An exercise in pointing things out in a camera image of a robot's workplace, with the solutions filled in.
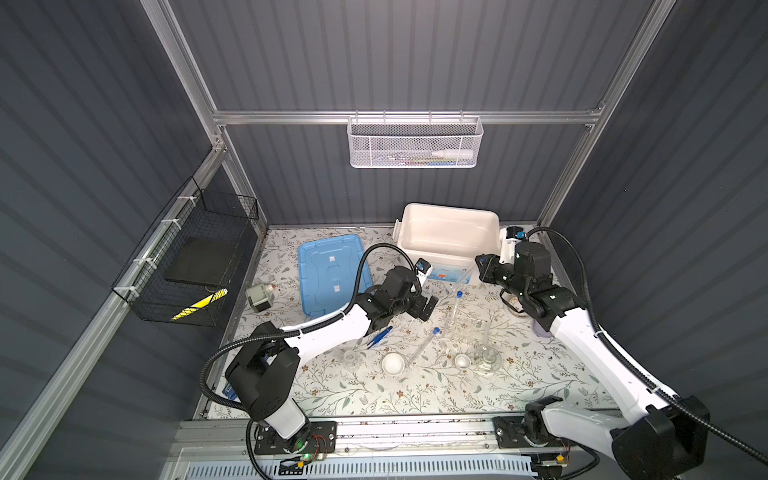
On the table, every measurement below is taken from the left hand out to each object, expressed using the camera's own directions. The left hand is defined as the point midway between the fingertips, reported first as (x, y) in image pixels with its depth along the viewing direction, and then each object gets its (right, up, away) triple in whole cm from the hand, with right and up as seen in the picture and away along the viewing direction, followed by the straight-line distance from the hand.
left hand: (425, 290), depth 84 cm
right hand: (+15, +9, -6) cm, 18 cm away
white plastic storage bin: (+11, +18, +28) cm, 35 cm away
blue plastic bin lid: (-32, +4, +22) cm, 39 cm away
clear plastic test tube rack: (+13, -10, +11) cm, 20 cm away
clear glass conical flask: (+17, -18, -3) cm, 25 cm away
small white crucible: (+11, -20, +1) cm, 23 cm away
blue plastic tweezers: (-13, -15, +7) cm, 21 cm away
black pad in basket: (-56, +9, -11) cm, 58 cm away
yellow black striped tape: (-52, -1, -19) cm, 55 cm away
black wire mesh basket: (-63, +22, -2) cm, 67 cm away
